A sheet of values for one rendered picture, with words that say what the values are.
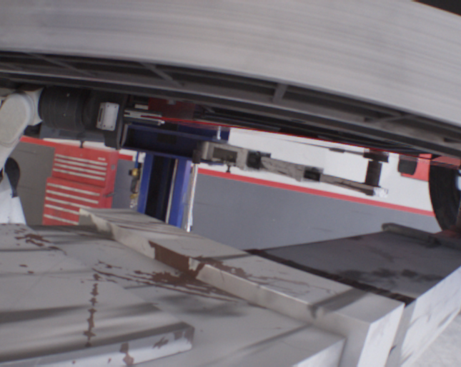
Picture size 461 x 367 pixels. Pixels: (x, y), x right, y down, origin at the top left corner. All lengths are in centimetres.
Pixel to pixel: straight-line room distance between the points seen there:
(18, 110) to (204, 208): 451
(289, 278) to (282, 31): 9
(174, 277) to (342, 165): 511
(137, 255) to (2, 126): 71
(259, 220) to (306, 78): 506
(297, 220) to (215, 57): 508
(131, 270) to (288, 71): 9
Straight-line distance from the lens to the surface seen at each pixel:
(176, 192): 264
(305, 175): 187
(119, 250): 18
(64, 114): 81
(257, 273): 16
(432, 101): 20
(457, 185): 219
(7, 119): 86
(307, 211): 525
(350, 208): 532
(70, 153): 515
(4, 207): 150
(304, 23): 19
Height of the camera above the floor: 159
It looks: 5 degrees down
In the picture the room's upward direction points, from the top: 10 degrees clockwise
